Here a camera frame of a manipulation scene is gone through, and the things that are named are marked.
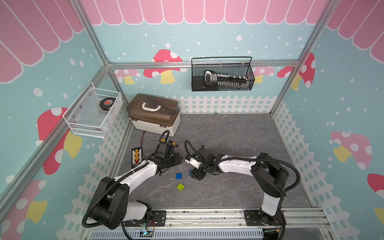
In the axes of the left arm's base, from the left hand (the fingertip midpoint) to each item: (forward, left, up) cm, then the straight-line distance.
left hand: (179, 161), depth 89 cm
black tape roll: (+19, +39, +28) cm, 51 cm away
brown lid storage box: (+24, +14, +16) cm, 32 cm away
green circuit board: (-35, +15, -6) cm, 39 cm away
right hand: (-4, -9, -4) cm, 11 cm away
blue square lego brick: (-7, 0, -4) cm, 8 cm away
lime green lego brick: (-14, -1, -4) cm, 14 cm away
